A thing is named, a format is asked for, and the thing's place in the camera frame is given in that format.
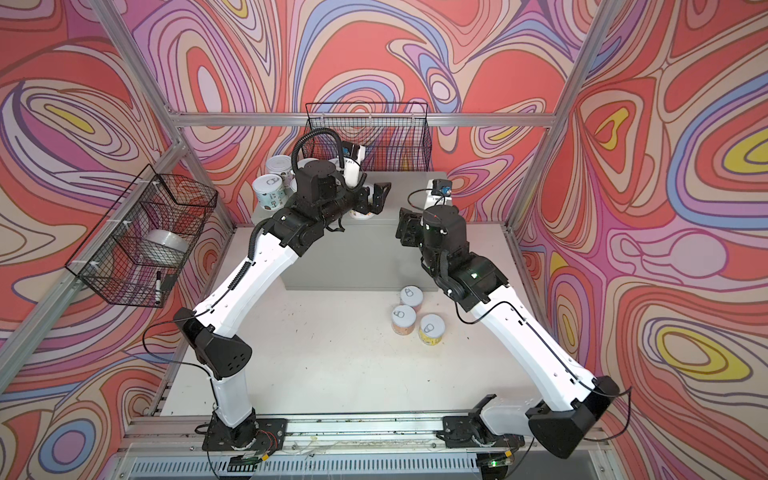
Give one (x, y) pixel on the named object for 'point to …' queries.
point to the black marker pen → (158, 295)
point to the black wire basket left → (141, 245)
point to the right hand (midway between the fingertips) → (415, 219)
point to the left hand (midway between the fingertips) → (376, 175)
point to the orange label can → (403, 320)
